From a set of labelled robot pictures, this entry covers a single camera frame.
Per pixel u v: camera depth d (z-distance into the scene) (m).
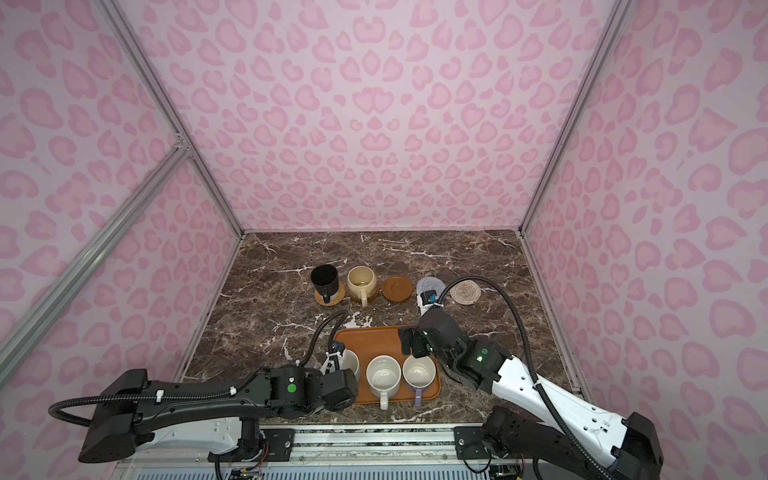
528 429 0.60
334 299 0.98
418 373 0.84
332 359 0.67
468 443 0.73
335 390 0.56
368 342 0.93
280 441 0.74
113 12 0.68
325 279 0.97
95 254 0.64
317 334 0.58
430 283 1.04
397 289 1.01
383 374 0.84
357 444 0.75
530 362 0.50
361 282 1.00
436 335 0.55
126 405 0.44
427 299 0.66
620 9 0.69
